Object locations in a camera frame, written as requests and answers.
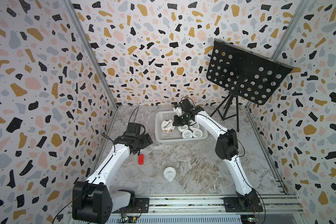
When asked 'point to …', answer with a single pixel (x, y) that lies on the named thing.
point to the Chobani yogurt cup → (167, 126)
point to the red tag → (141, 159)
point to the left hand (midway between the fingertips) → (148, 142)
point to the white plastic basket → (175, 136)
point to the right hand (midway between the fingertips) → (172, 124)
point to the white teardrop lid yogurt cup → (170, 173)
